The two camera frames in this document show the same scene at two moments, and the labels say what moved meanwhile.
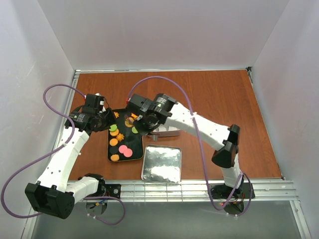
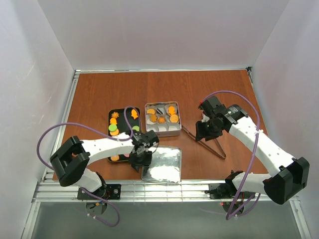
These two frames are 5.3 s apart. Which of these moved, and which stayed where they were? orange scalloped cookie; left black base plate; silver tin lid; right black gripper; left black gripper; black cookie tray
Moved: right black gripper; left black gripper
Stayed: silver tin lid; orange scalloped cookie; black cookie tray; left black base plate
